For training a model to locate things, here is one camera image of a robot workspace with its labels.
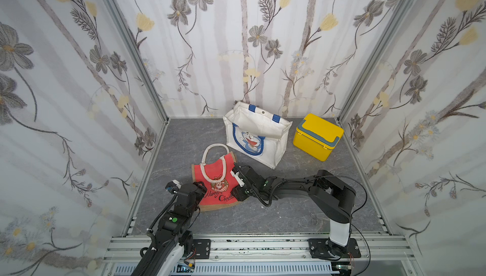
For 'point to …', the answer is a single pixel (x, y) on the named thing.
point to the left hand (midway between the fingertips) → (204, 184)
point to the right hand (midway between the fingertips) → (234, 187)
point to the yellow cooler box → (316, 137)
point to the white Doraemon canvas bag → (257, 135)
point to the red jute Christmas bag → (216, 174)
